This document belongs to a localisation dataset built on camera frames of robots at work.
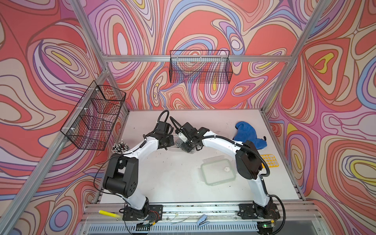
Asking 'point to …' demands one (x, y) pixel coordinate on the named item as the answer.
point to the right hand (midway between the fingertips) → (188, 148)
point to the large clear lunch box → (178, 143)
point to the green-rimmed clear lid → (217, 170)
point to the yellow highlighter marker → (109, 214)
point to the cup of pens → (120, 147)
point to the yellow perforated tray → (270, 160)
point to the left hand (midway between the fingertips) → (172, 141)
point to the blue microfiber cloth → (246, 132)
